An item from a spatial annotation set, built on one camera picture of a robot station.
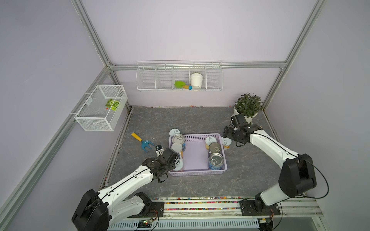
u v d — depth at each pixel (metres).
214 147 0.85
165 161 0.62
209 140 0.94
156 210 0.73
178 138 0.89
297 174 0.43
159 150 0.74
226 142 0.93
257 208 0.67
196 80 0.93
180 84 0.99
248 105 0.94
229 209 0.75
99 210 0.39
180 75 1.00
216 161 0.79
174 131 0.99
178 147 0.82
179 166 0.83
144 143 1.00
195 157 0.91
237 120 0.70
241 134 0.65
